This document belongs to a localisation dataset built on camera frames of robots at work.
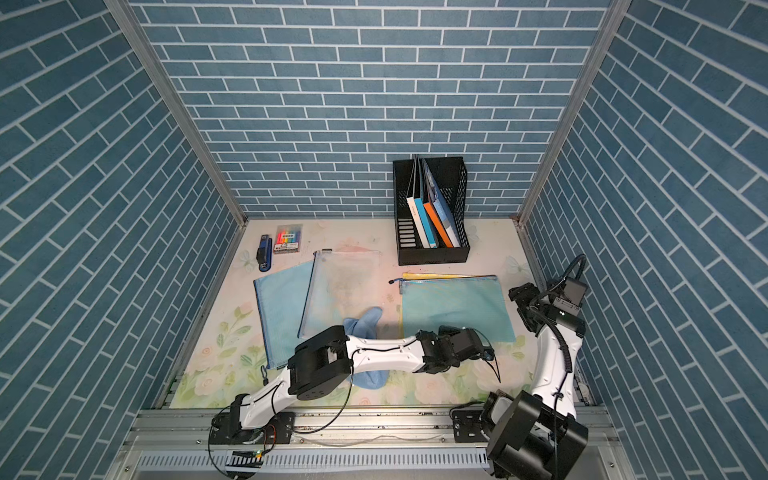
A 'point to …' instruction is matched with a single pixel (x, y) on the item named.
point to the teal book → (429, 209)
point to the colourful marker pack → (288, 238)
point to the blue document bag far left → (281, 299)
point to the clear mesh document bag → (341, 285)
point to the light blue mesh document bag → (473, 302)
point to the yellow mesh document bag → (413, 275)
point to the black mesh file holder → (409, 181)
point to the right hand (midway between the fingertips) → (521, 297)
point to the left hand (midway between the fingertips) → (462, 338)
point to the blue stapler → (264, 253)
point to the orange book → (448, 243)
